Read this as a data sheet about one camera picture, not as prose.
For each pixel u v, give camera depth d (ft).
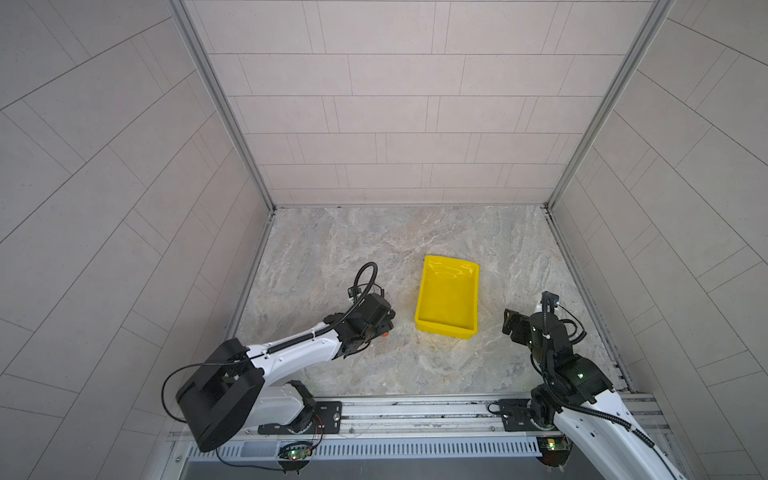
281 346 1.55
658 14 2.32
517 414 2.34
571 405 1.75
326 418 2.31
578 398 1.72
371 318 2.08
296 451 2.11
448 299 3.00
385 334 2.76
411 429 2.32
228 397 1.31
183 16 2.33
